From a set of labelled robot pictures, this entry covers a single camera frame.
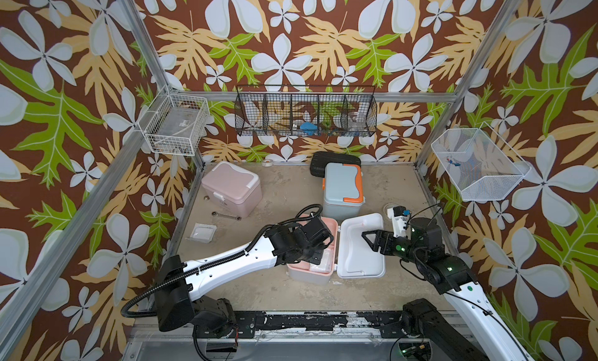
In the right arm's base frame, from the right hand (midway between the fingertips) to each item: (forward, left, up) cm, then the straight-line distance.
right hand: (366, 234), depth 74 cm
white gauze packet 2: (-7, +13, -8) cm, 17 cm away
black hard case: (+48, +11, -13) cm, 51 cm away
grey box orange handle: (+22, +4, -5) cm, 23 cm away
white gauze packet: (+11, +62, -19) cm, 66 cm away
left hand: (-3, +15, -4) cm, 16 cm away
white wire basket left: (+38, +68, +16) cm, 80 cm away
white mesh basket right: (+24, -44, +8) cm, 50 cm away
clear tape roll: (+53, +39, -20) cm, 69 cm away
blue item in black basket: (+44, +18, +9) cm, 48 cm away
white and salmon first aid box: (-4, +5, -7) cm, 10 cm away
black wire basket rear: (+53, +19, +11) cm, 58 cm away
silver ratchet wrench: (+20, +59, -19) cm, 65 cm away
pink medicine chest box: (+21, +46, -5) cm, 51 cm away
